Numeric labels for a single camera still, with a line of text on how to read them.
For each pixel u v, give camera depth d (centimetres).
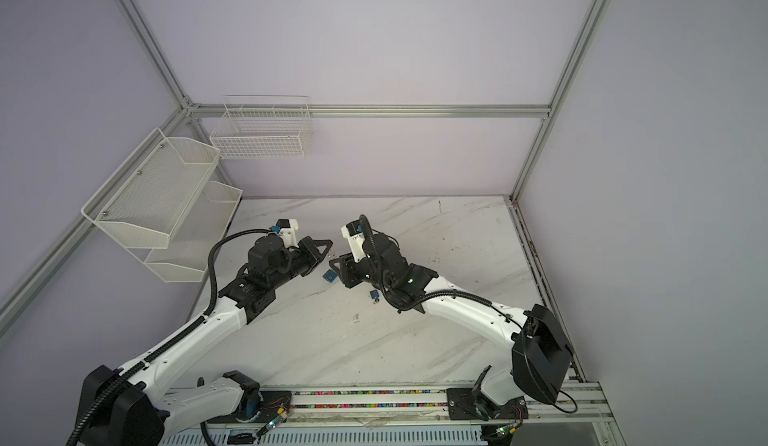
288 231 72
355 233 65
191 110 91
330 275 96
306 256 69
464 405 73
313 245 69
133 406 38
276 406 73
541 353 41
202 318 50
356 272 65
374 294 93
